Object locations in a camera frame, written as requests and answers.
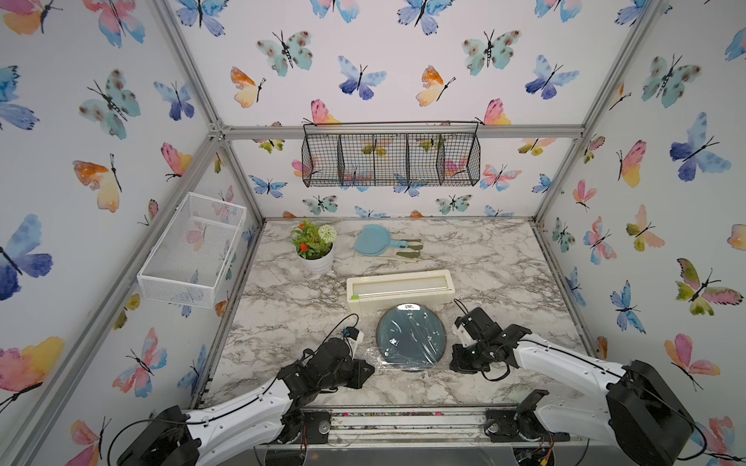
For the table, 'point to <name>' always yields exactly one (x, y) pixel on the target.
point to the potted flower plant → (315, 247)
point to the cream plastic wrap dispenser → (364, 292)
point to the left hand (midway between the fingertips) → (377, 370)
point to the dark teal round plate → (411, 337)
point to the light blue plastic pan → (374, 240)
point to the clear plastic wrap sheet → (374, 354)
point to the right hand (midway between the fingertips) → (453, 364)
